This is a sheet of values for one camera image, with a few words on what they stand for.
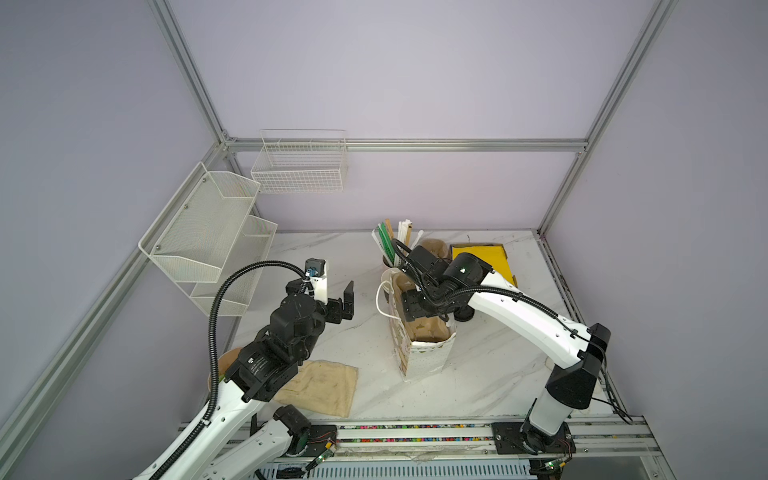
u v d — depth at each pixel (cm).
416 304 65
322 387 82
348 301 59
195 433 40
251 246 116
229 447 55
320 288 56
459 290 48
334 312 58
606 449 74
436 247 111
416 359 72
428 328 75
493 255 109
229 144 92
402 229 96
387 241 98
